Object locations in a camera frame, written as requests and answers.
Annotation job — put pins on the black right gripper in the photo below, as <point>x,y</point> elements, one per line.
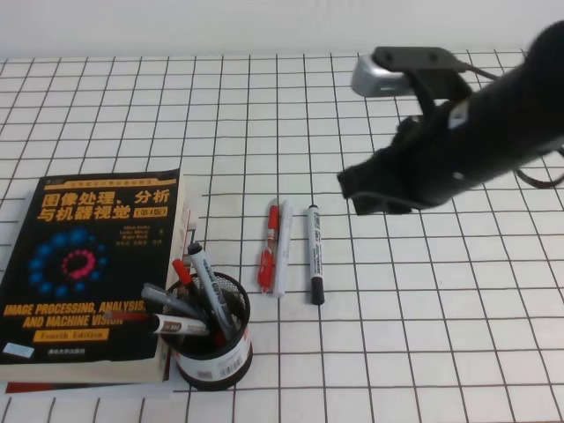
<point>416,171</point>

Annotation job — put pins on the grey marker with black cap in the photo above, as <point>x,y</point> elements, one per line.
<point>315,256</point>

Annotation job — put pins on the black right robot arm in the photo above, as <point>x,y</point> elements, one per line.
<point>461,138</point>

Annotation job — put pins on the white pen on table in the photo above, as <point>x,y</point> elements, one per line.
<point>283,253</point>

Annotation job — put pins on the red retractable pen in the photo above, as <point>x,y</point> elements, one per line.
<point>266,266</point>

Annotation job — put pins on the red capped pen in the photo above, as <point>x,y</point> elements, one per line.
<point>190,287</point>

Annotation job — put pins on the black mesh pen holder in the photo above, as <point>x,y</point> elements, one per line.
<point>201,361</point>

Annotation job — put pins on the clear grey gel pen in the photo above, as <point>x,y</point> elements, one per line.
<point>167,299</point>

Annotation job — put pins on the grey marker upright black cap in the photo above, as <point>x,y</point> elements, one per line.
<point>216,299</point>

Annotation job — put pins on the brown labelled whiteboard marker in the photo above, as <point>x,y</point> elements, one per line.
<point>178,325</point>

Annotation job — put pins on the black image processing textbook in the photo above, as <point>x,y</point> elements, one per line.
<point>86,247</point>

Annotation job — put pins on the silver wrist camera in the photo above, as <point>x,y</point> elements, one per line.
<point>399,71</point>

